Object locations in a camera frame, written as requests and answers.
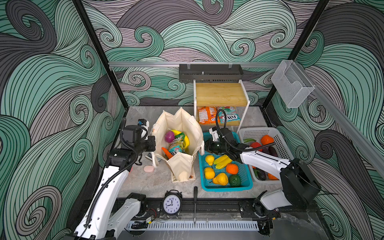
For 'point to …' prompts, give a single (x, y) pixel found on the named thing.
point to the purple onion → (169, 136)
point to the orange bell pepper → (267, 139)
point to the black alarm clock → (172, 202)
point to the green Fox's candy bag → (231, 113)
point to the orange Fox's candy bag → (207, 115)
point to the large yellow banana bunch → (186, 143)
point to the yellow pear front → (221, 179)
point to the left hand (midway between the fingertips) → (153, 137)
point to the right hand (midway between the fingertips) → (199, 146)
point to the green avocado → (234, 180)
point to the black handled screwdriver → (195, 193)
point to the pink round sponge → (148, 168)
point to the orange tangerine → (232, 168)
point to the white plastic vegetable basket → (249, 135)
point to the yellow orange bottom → (209, 173)
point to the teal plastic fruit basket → (219, 173)
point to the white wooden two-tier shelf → (220, 94)
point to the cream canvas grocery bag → (182, 166)
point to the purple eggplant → (271, 150)
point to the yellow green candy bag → (178, 140)
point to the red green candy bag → (175, 148)
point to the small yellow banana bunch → (222, 161)
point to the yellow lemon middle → (210, 159)
